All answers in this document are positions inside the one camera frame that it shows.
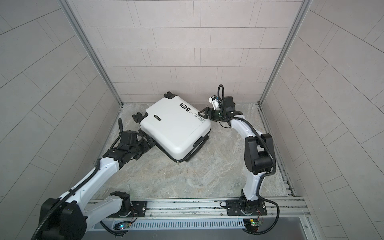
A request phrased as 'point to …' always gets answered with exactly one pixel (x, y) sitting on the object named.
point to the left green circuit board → (124, 226)
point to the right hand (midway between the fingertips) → (201, 114)
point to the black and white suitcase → (177, 129)
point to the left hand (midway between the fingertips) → (156, 142)
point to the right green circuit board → (252, 224)
